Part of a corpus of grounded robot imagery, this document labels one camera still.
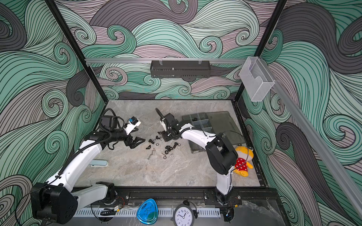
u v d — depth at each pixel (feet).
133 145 2.28
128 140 2.25
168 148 3.01
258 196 2.44
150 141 3.10
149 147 3.02
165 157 2.88
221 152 1.56
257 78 2.57
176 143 3.05
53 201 1.34
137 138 2.29
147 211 2.01
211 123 3.40
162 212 2.29
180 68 3.12
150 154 2.95
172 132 2.12
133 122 2.20
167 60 3.09
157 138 3.20
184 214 2.17
